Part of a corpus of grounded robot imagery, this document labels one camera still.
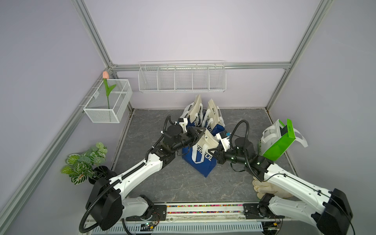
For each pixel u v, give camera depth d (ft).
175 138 1.86
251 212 2.41
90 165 2.27
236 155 2.05
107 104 2.65
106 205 1.29
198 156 2.64
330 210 1.28
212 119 2.82
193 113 2.81
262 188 2.64
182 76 3.26
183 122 2.32
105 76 2.71
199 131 2.34
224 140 2.16
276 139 2.45
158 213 2.41
